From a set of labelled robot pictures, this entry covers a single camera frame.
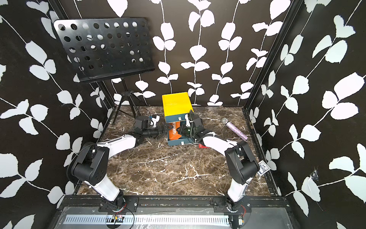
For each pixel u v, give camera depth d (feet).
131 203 2.41
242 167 1.54
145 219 2.30
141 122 2.35
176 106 2.99
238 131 3.34
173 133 2.97
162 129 2.62
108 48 2.28
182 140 2.87
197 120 2.31
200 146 3.20
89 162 1.53
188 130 2.57
